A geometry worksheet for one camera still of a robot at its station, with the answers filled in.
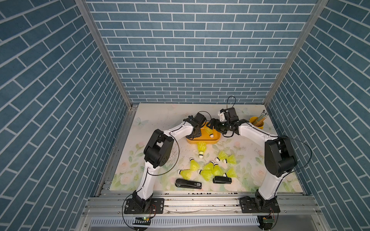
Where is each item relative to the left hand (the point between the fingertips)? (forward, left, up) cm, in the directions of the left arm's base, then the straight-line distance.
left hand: (198, 135), depth 99 cm
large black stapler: (-32, +9, 0) cm, 33 cm away
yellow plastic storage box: (-3, -5, +2) cm, 6 cm away
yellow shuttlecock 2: (-10, -2, +2) cm, 11 cm away
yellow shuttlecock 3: (-16, -14, +1) cm, 22 cm away
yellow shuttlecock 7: (-26, -4, -2) cm, 27 cm away
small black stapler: (-30, -13, -1) cm, 33 cm away
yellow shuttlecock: (+2, -8, +2) cm, 8 cm away
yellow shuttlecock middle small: (-22, -6, -1) cm, 23 cm away
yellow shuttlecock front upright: (-24, -11, -2) cm, 27 cm away
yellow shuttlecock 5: (-21, +4, -2) cm, 22 cm away
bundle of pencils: (+6, -42, +14) cm, 45 cm away
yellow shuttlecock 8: (-27, -17, +2) cm, 32 cm away
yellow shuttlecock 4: (-19, -19, +1) cm, 27 cm away
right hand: (+1, -8, +9) cm, 12 cm away
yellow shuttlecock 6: (-26, +8, -3) cm, 27 cm away
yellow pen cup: (+9, -38, +8) cm, 40 cm away
